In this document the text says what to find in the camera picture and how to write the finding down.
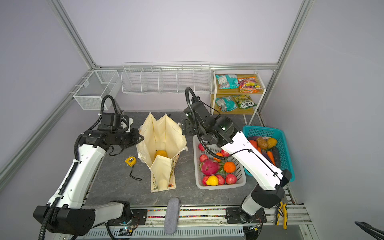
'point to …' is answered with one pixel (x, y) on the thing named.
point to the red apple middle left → (203, 157)
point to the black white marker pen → (169, 115)
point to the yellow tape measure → (131, 161)
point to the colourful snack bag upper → (249, 85)
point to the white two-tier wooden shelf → (236, 94)
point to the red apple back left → (201, 147)
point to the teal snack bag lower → (226, 104)
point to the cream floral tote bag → (159, 143)
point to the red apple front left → (205, 178)
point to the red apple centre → (221, 180)
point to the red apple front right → (231, 179)
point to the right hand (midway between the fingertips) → (190, 122)
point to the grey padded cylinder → (171, 216)
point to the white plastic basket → (212, 181)
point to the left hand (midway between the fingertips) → (143, 139)
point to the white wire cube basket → (99, 83)
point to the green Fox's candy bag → (244, 101)
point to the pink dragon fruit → (209, 167)
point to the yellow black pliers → (282, 210)
